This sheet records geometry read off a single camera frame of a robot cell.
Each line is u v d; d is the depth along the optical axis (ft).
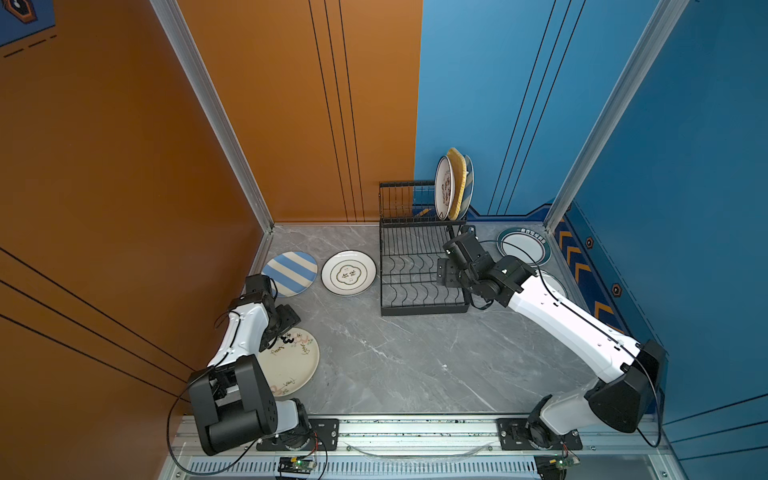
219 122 2.92
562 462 2.29
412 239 3.69
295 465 2.32
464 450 2.37
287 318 2.57
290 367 2.78
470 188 2.69
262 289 2.28
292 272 3.47
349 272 3.46
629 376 1.35
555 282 3.35
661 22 2.34
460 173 2.66
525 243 3.71
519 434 2.38
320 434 2.45
